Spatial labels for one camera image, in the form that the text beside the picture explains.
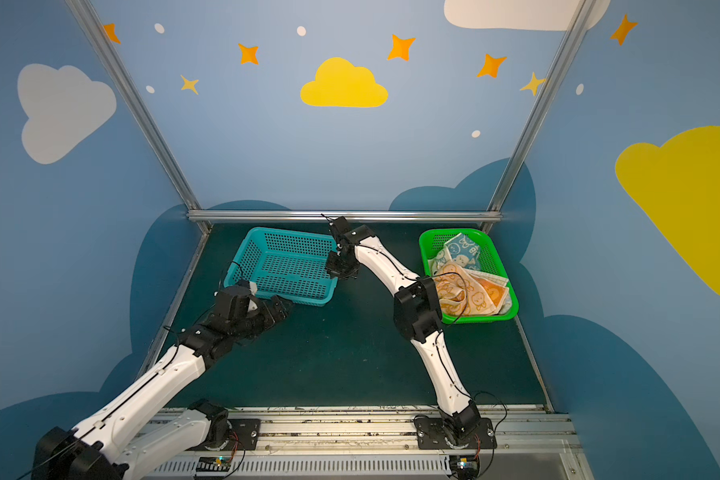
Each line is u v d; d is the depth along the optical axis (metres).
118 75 0.78
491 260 1.04
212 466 0.73
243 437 0.73
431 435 0.75
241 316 0.63
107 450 0.40
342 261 0.84
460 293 0.90
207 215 1.18
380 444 0.74
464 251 1.08
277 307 0.73
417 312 0.60
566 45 0.75
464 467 0.73
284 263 1.08
